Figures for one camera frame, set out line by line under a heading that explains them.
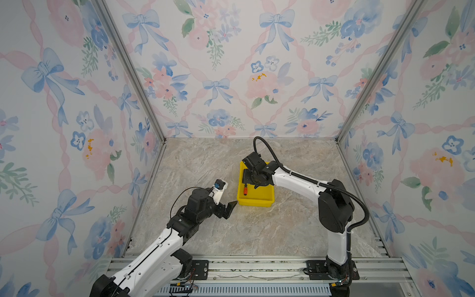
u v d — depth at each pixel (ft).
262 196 3.07
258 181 2.55
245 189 3.17
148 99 3.30
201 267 2.45
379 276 5.00
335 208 1.62
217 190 2.22
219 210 2.30
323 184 1.70
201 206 2.00
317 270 2.40
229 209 2.31
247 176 2.84
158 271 1.86
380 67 2.82
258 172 2.20
